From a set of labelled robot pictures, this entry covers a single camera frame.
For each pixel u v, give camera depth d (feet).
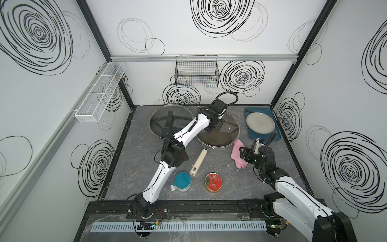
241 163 2.80
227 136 3.25
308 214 1.49
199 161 2.62
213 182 2.59
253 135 3.34
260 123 3.45
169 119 3.01
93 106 2.84
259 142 2.51
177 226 2.53
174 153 1.90
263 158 2.07
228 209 2.47
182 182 2.49
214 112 2.26
